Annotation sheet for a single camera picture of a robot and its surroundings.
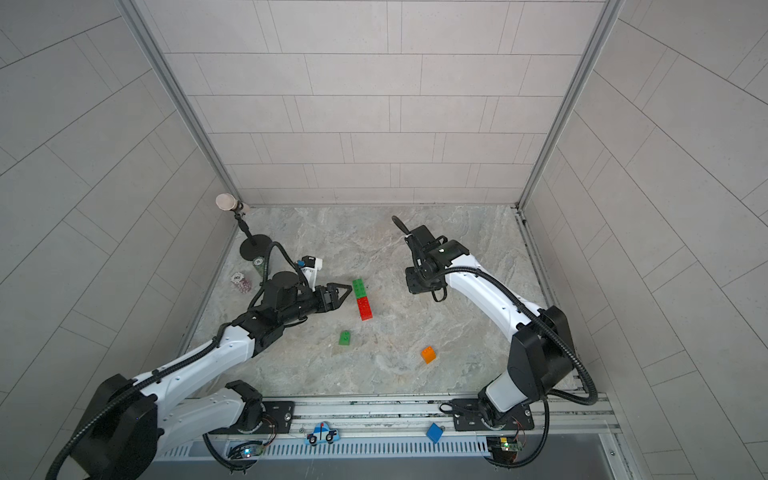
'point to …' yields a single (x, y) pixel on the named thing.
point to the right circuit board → (507, 445)
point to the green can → (259, 263)
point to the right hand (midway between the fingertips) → (414, 285)
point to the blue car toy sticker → (322, 433)
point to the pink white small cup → (243, 285)
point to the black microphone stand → (252, 247)
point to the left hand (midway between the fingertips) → (350, 289)
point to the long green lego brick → (359, 288)
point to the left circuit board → (244, 449)
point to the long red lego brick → (365, 308)
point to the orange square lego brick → (428, 354)
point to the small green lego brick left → (344, 337)
